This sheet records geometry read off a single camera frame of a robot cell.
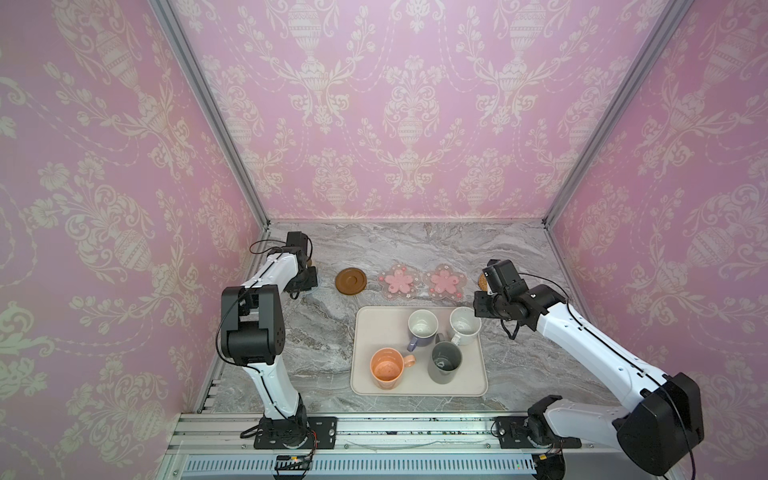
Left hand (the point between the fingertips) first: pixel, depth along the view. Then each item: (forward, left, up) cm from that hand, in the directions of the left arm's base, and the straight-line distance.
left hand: (305, 284), depth 96 cm
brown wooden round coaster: (+5, -14, -4) cm, 16 cm away
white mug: (-12, -51, -2) cm, 52 cm away
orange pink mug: (-24, -27, -3) cm, 37 cm away
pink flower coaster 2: (+5, -46, -5) cm, 47 cm away
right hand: (-10, -54, +9) cm, 55 cm away
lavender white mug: (-12, -38, -3) cm, 40 cm away
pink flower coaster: (+5, -31, -5) cm, 32 cm away
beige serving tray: (-12, -24, -5) cm, 27 cm away
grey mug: (-23, -44, -2) cm, 49 cm away
